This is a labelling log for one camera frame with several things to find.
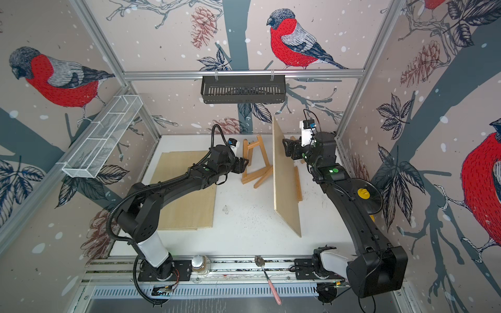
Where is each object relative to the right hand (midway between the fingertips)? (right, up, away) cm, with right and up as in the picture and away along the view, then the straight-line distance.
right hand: (293, 136), depth 76 cm
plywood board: (-41, -33, +14) cm, 54 cm away
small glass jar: (-34, -45, -10) cm, 58 cm away
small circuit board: (-49, -58, -5) cm, 76 cm away
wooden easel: (-12, -18, +19) cm, 29 cm away
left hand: (-19, -8, +13) cm, 24 cm away
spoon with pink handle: (-13, -51, +2) cm, 53 cm away
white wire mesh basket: (-78, 0, +2) cm, 78 cm away
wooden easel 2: (+6, -23, +16) cm, 28 cm away
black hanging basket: (-22, +29, +30) cm, 47 cm away
